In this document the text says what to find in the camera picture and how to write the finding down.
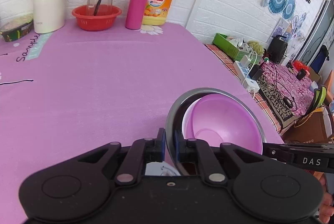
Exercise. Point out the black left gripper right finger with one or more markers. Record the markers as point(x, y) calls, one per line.
point(196, 161)

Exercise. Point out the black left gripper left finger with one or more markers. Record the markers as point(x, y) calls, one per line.
point(141, 152)

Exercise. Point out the stainless steel bowl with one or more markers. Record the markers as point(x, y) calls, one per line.
point(178, 109)

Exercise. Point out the purple plastic bowl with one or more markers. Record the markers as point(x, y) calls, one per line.
point(217, 119)

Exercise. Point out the right hand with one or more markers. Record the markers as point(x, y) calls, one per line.
point(326, 209)

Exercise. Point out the patterned purple cloth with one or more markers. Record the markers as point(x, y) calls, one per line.
point(288, 97)

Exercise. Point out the white power strip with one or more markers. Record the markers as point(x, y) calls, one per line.
point(243, 73)

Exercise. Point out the purple floral tablecloth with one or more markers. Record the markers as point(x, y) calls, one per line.
point(79, 90)

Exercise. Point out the green plastic box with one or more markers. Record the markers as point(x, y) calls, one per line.
point(234, 52)

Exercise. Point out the black speaker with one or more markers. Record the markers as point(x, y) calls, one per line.
point(277, 48)

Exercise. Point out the pink thermos bottle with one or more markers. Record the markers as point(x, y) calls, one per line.
point(135, 14)

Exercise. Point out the red plastic colander basket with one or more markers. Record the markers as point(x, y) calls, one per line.
point(104, 19)

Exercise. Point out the instant noodle bowl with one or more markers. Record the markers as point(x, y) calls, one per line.
point(17, 28)

